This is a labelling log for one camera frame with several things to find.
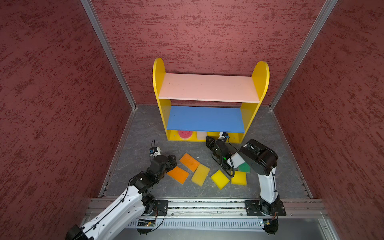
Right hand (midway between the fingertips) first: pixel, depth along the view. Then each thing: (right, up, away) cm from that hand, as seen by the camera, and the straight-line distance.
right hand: (205, 139), depth 97 cm
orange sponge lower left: (-16, -19, -12) cm, 28 cm away
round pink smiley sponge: (-13, +3, +2) cm, 14 cm away
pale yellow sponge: (-3, -19, -12) cm, 23 cm away
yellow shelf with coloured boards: (-5, +10, -6) cm, 13 cm away
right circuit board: (+31, -39, -26) cm, 56 cm away
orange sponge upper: (-10, -13, -7) cm, 18 cm away
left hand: (-20, -11, -14) cm, 27 cm away
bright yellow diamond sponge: (+8, -21, -14) cm, 26 cm away
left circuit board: (-32, -39, -24) cm, 56 cm away
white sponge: (-2, +2, 0) cm, 3 cm away
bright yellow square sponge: (+19, -21, -14) cm, 31 cm away
